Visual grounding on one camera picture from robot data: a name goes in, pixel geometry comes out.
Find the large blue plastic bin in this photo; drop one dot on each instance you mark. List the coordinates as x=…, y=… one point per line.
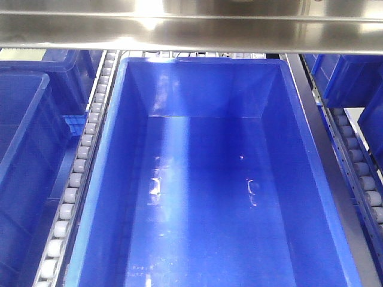
x=209, y=209

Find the steel roller rack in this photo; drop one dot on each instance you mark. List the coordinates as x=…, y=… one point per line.
x=191, y=30

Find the blue ribbed plastic bin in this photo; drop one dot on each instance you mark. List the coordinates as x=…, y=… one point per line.
x=74, y=124

